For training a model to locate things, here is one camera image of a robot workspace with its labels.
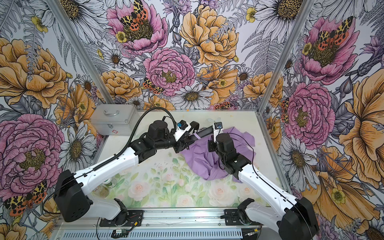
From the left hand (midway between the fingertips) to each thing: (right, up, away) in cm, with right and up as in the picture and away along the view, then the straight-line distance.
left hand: (189, 140), depth 76 cm
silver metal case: (-49, +11, +22) cm, 55 cm away
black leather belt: (+6, +4, -1) cm, 8 cm away
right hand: (+12, +1, +5) cm, 13 cm away
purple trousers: (+5, -10, +9) cm, 14 cm away
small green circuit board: (-32, -41, -5) cm, 52 cm away
